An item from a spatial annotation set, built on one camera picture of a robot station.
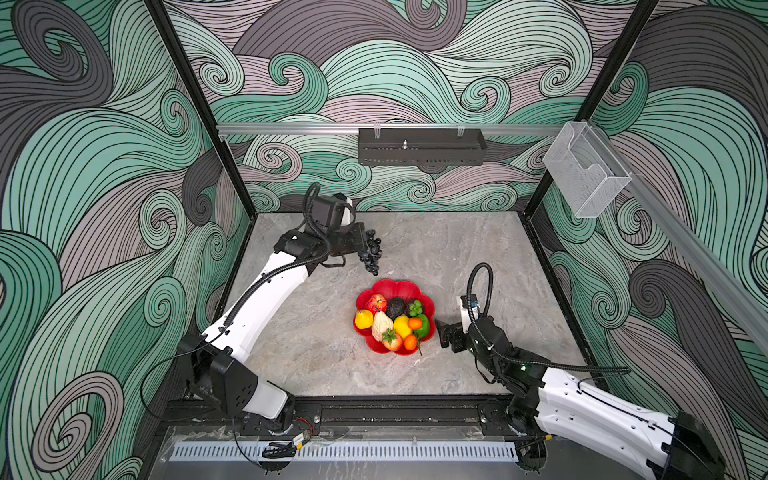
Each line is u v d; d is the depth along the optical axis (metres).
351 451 0.70
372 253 0.78
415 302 0.88
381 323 0.83
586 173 0.78
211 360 0.39
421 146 0.98
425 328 0.83
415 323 0.81
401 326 0.83
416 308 0.87
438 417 0.75
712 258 0.57
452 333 0.70
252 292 0.45
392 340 0.78
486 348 0.57
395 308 0.88
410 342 0.80
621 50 0.77
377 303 0.88
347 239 0.64
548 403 0.54
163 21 0.71
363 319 0.83
